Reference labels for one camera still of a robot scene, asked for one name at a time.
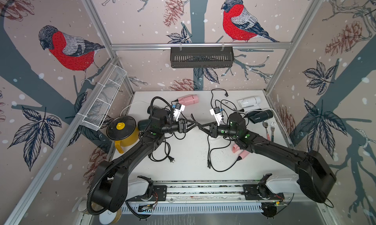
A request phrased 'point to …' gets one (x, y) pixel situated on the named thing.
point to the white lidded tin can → (108, 217)
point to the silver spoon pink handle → (266, 124)
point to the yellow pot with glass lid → (124, 130)
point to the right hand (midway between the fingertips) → (201, 126)
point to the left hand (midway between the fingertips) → (197, 122)
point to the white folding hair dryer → (250, 102)
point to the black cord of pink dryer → (172, 101)
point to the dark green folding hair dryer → (256, 116)
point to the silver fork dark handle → (272, 126)
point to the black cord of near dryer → (209, 152)
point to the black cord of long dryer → (172, 159)
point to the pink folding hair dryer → (188, 100)
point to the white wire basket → (97, 111)
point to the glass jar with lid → (82, 206)
